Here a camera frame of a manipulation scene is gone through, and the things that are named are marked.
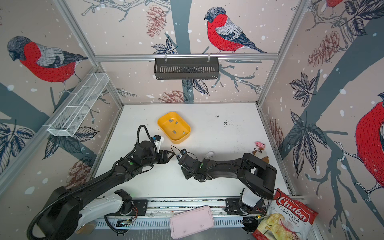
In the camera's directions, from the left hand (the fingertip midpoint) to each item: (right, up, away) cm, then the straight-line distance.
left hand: (171, 154), depth 80 cm
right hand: (+7, -11, +5) cm, 14 cm away
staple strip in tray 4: (+5, +9, +23) cm, 25 cm away
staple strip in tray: (-6, +17, +30) cm, 35 cm away
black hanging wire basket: (+4, +55, +26) cm, 61 cm away
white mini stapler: (+22, -3, +10) cm, 24 cm away
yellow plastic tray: (-2, +12, +26) cm, 29 cm away
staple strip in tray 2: (-1, +16, +29) cm, 33 cm away
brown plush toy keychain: (+54, -2, +10) cm, 55 cm away
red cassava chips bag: (+55, -26, -14) cm, 62 cm away
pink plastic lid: (+11, -28, -13) cm, 33 cm away
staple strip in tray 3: (-2, +10, +23) cm, 25 cm away
